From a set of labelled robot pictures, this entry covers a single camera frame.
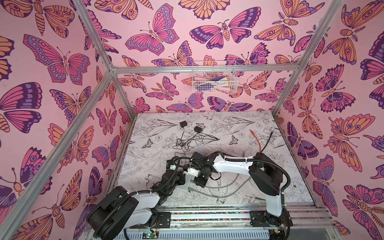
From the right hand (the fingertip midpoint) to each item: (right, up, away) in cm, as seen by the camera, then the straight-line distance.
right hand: (196, 181), depth 86 cm
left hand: (-6, +5, +2) cm, 8 cm away
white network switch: (-6, -2, -4) cm, 7 cm away
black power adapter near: (+1, +30, +24) cm, 38 cm away
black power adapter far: (-9, +34, +27) cm, 44 cm away
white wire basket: (+12, +63, +10) cm, 65 cm away
